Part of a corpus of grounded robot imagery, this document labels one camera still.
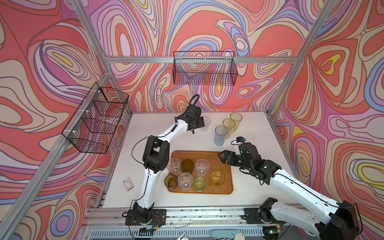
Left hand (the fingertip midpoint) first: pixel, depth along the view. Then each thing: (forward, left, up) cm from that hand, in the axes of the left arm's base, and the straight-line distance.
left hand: (201, 122), depth 99 cm
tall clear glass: (-28, +1, -8) cm, 29 cm away
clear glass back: (-36, +10, -11) cm, 39 cm away
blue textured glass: (-7, -12, -4) cm, 15 cm away
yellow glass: (-34, -8, -9) cm, 36 cm away
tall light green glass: (+2, -24, +1) cm, 24 cm away
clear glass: (+6, -4, -6) cm, 10 cm away
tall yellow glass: (0, -19, -2) cm, 19 cm away
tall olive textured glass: (-29, +9, -5) cm, 31 cm away
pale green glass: (-37, +2, -12) cm, 39 cm away
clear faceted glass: (-27, +18, -10) cm, 34 cm away
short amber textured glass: (-36, +18, -10) cm, 42 cm away
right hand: (-28, -12, +2) cm, 31 cm away
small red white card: (-37, +43, -11) cm, 58 cm away
